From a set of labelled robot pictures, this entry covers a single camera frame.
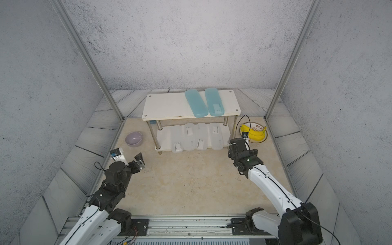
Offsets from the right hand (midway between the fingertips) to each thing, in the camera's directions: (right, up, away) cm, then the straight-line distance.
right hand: (243, 149), depth 83 cm
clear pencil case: (-12, +5, +19) cm, 23 cm away
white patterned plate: (+18, +13, +32) cm, 39 cm away
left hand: (-55, -3, -5) cm, 56 cm away
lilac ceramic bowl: (-69, +4, +23) cm, 73 cm away
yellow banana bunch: (+14, +6, +18) cm, 24 cm away
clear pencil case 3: (-30, +6, +19) cm, 36 cm away
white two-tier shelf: (-36, +23, -2) cm, 43 cm away
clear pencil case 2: (-38, +5, +17) cm, 42 cm away
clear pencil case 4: (-22, +4, +16) cm, 27 cm away
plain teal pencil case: (-24, +23, +1) cm, 33 cm away
